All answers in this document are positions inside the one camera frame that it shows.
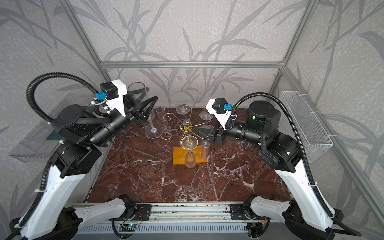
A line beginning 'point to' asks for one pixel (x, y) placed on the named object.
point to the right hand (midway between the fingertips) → (201, 112)
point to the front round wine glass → (189, 143)
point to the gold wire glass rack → (188, 127)
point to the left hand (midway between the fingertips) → (152, 89)
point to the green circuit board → (128, 227)
